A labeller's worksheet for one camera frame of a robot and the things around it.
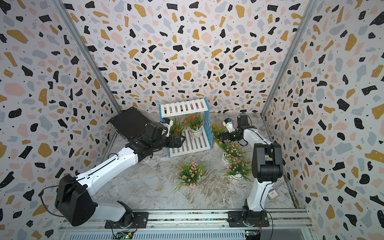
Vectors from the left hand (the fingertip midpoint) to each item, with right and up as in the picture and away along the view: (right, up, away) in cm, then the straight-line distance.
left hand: (180, 136), depth 80 cm
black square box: (-42, +8, +31) cm, 52 cm away
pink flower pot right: (+31, -17, 0) cm, 35 cm away
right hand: (+27, -1, +18) cm, 32 cm away
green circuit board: (-25, -46, -10) cm, 53 cm away
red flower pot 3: (+22, +4, +16) cm, 27 cm away
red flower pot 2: (+7, +8, +15) cm, 19 cm away
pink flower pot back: (+28, -9, 0) cm, 29 cm away
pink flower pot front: (+5, -18, -4) cm, 19 cm away
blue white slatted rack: (+12, -5, +23) cm, 27 cm away
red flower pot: (-4, +5, +15) cm, 16 cm away
